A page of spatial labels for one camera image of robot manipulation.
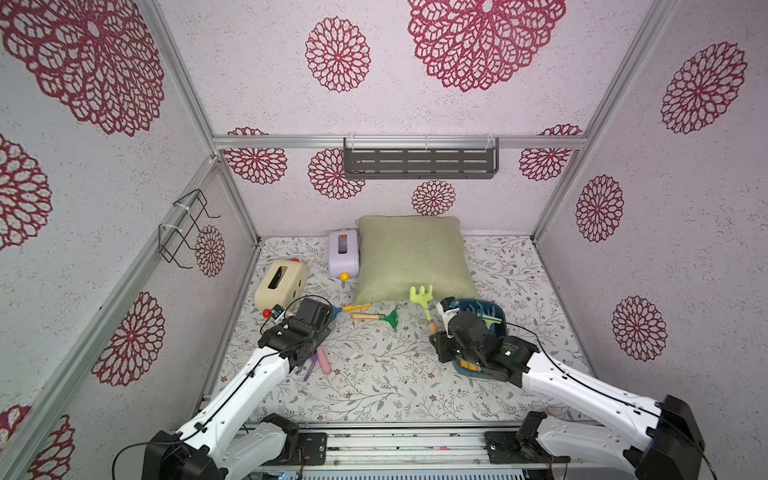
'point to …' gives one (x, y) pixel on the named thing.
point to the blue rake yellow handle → (479, 312)
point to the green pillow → (398, 252)
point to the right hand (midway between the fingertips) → (429, 336)
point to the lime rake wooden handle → (423, 298)
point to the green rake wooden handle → (391, 317)
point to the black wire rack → (171, 238)
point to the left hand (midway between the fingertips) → (317, 334)
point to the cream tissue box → (282, 284)
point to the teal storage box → (497, 325)
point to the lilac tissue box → (344, 253)
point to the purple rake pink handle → (321, 357)
